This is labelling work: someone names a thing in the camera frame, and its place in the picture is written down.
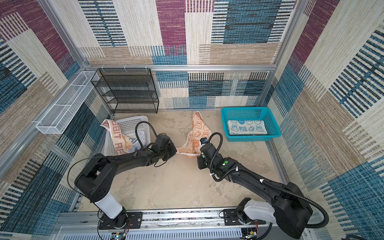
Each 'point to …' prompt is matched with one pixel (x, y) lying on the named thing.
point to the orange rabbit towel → (123, 143)
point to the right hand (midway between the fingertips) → (201, 158)
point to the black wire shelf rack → (127, 90)
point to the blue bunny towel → (246, 127)
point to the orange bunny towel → (191, 147)
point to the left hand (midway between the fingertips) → (178, 146)
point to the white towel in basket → (134, 142)
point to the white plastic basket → (127, 126)
